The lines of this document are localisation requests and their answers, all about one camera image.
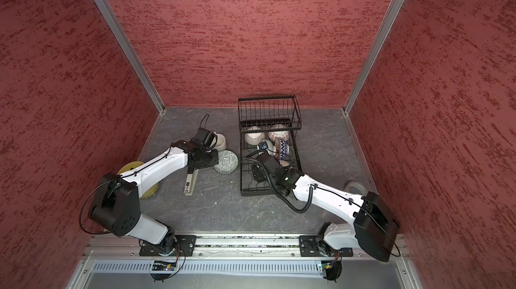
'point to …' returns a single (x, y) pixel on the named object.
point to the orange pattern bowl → (281, 148)
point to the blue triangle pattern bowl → (283, 134)
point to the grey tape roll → (357, 184)
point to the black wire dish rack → (265, 112)
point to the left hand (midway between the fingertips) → (214, 164)
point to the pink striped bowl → (254, 138)
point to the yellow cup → (132, 165)
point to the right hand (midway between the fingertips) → (259, 169)
